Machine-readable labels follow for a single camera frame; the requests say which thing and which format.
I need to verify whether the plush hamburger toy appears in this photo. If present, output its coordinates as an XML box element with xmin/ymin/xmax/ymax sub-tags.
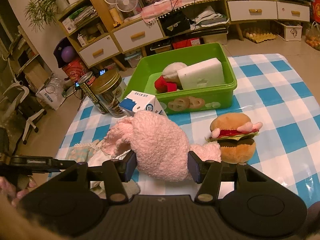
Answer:
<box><xmin>206</xmin><ymin>113</ymin><xmax>263</xmax><ymax>164</ymax></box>

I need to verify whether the glass jar gold lid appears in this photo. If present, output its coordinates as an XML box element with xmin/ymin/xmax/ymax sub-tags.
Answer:
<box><xmin>91</xmin><ymin>69</ymin><xmax>126</xmax><ymax>118</ymax></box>

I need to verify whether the purple ball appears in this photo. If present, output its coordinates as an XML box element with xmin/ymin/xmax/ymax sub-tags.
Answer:
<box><xmin>61</xmin><ymin>46</ymin><xmax>77</xmax><ymax>63</ymax></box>

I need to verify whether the bag of oranges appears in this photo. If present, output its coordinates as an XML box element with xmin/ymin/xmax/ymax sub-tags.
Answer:
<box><xmin>305</xmin><ymin>21</ymin><xmax>320</xmax><ymax>51</ymax></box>

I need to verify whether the person's left hand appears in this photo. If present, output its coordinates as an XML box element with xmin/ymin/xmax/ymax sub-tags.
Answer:
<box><xmin>1</xmin><ymin>175</ymin><xmax>37</xmax><ymax>207</ymax></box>

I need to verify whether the blue white checkered tablecloth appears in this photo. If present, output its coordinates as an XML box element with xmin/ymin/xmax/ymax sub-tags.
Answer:
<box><xmin>56</xmin><ymin>54</ymin><xmax>319</xmax><ymax>207</ymax></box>

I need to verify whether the white storage crate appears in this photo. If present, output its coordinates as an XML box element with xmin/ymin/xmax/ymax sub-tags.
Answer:
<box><xmin>272</xmin><ymin>21</ymin><xmax>303</xmax><ymax>42</ymax></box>

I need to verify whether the white and red plush toy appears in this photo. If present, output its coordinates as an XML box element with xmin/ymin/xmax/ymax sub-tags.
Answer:
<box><xmin>154</xmin><ymin>62</ymin><xmax>187</xmax><ymax>93</ymax></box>

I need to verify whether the white office chair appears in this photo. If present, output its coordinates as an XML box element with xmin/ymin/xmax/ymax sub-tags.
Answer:
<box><xmin>1</xmin><ymin>59</ymin><xmax>47</xmax><ymax>145</ymax></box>

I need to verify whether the wooden cabinet with white drawers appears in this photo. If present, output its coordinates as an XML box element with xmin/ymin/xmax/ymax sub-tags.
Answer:
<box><xmin>57</xmin><ymin>0</ymin><xmax>311</xmax><ymax>68</ymax></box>

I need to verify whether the black handbag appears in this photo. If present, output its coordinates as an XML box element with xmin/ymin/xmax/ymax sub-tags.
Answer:
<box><xmin>158</xmin><ymin>11</ymin><xmax>190</xmax><ymax>36</ymax></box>

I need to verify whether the potted green plant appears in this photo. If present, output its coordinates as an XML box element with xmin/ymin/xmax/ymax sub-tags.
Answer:
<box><xmin>25</xmin><ymin>0</ymin><xmax>72</xmax><ymax>32</ymax></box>

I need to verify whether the red box under cabinet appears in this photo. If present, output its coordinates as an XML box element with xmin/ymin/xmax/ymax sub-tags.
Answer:
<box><xmin>172</xmin><ymin>37</ymin><xmax>201</xmax><ymax>49</ymax></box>

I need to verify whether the pink plush towel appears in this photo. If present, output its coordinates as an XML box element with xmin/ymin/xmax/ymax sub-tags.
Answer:
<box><xmin>101</xmin><ymin>111</ymin><xmax>221</xmax><ymax>182</ymax></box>

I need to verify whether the blue white milk carton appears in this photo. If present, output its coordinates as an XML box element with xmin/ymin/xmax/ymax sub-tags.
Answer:
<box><xmin>120</xmin><ymin>90</ymin><xmax>167</xmax><ymax>116</ymax></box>

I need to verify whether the white foam block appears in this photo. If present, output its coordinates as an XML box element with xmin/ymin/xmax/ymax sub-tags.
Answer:
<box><xmin>177</xmin><ymin>58</ymin><xmax>225</xmax><ymax>90</ymax></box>

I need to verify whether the red gift bag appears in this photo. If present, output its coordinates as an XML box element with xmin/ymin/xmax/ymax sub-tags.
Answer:
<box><xmin>311</xmin><ymin>0</ymin><xmax>320</xmax><ymax>23</ymax></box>

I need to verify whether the white cloth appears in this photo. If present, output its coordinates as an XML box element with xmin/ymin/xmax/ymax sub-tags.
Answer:
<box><xmin>88</xmin><ymin>141</ymin><xmax>129</xmax><ymax>195</ymax></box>

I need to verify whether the green plastic bin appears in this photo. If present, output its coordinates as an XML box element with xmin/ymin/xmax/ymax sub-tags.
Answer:
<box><xmin>124</xmin><ymin>43</ymin><xmax>237</xmax><ymax>115</ymax></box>

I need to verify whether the egg tray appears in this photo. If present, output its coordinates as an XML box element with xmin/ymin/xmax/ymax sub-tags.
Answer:
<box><xmin>242</xmin><ymin>27</ymin><xmax>277</xmax><ymax>43</ymax></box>

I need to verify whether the tall printed drink can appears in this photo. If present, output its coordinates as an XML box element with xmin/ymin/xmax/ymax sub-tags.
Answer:
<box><xmin>78</xmin><ymin>72</ymin><xmax>108</xmax><ymax>114</ymax></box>

